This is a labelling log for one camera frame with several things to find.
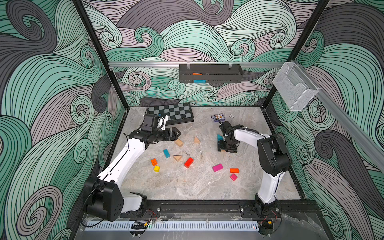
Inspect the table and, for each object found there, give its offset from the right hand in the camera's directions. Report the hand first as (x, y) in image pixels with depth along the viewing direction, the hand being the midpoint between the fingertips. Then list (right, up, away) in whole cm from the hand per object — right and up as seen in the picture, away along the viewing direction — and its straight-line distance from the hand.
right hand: (226, 150), depth 95 cm
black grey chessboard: (-32, +25, +16) cm, 44 cm away
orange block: (+4, -11, -6) cm, 13 cm away
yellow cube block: (-43, -8, -10) cm, 45 cm away
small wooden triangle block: (-19, +7, +3) cm, 21 cm away
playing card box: (0, +23, +18) cm, 29 cm away
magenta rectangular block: (-7, -9, -7) cm, 13 cm away
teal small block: (-39, -1, -2) cm, 39 cm away
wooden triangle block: (-31, -3, -5) cm, 32 cm away
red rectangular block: (-24, -6, -7) cm, 26 cm away
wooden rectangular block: (-31, +5, +2) cm, 32 cm away
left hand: (-32, +13, -15) cm, 38 cm away
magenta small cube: (+1, -12, -12) cm, 17 cm away
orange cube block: (-45, -5, -8) cm, 46 cm away
